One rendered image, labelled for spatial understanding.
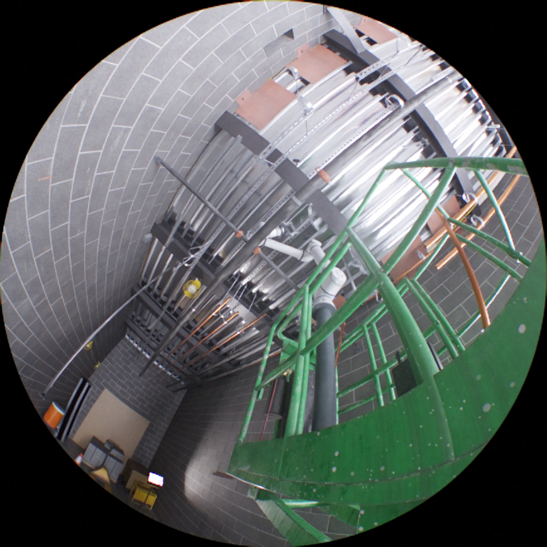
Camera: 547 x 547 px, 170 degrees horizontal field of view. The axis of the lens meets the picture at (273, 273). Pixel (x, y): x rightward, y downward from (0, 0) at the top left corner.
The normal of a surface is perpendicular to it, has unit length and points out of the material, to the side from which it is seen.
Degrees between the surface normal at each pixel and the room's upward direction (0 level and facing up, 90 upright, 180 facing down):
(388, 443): 90
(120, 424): 90
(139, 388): 90
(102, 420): 90
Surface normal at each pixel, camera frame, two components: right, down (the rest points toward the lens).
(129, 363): 0.68, -0.58
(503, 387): -0.87, -0.48
